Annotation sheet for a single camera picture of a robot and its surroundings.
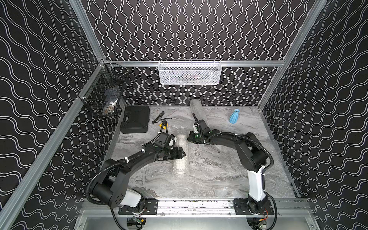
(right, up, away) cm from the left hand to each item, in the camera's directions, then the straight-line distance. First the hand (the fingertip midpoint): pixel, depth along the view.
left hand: (181, 153), depth 86 cm
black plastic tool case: (-34, +21, +20) cm, 45 cm away
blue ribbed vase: (+38, +23, +18) cm, 48 cm away
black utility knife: (-19, +21, +24) cm, 37 cm away
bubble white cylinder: (0, -7, -6) cm, 9 cm away
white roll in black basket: (-45, +35, +6) cm, 58 cm away
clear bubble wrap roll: (+11, +30, +24) cm, 40 cm away
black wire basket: (-48, +51, +13) cm, 71 cm away
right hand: (+4, +8, +12) cm, 15 cm away
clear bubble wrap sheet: (+62, +2, +12) cm, 63 cm away
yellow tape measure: (-13, +15, +19) cm, 28 cm away
